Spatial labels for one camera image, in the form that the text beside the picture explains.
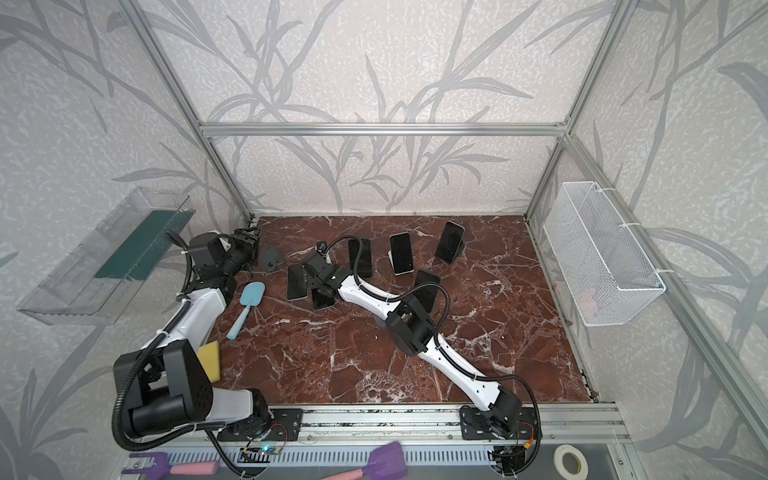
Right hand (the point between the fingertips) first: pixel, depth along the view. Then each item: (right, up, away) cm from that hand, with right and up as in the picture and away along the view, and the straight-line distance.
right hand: (317, 264), depth 103 cm
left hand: (-9, +13, -19) cm, 25 cm away
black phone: (+2, -12, -4) cm, 13 cm away
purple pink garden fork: (-26, -44, -34) cm, 62 cm away
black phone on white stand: (+29, +5, -4) cm, 30 cm away
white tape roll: (+66, -44, -35) cm, 86 cm away
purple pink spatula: (+26, -43, -35) cm, 61 cm away
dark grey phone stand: (-17, +2, +1) cm, 17 cm away
